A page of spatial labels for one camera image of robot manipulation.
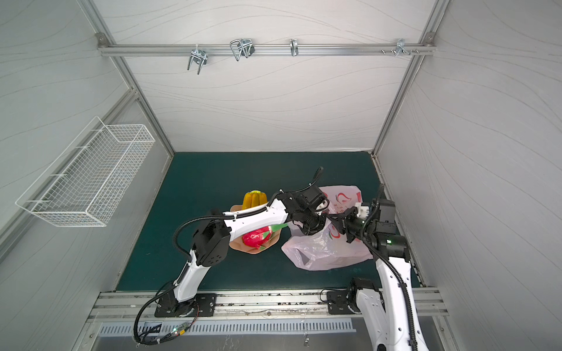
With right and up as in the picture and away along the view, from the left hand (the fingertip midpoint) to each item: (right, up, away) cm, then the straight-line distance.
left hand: (331, 237), depth 77 cm
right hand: (-2, +9, -5) cm, 11 cm away
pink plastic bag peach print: (-3, -1, -8) cm, 9 cm away
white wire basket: (-80, +19, -10) cm, 83 cm away
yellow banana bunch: (-30, +12, +13) cm, 35 cm away
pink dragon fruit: (-27, -1, +3) cm, 27 cm away
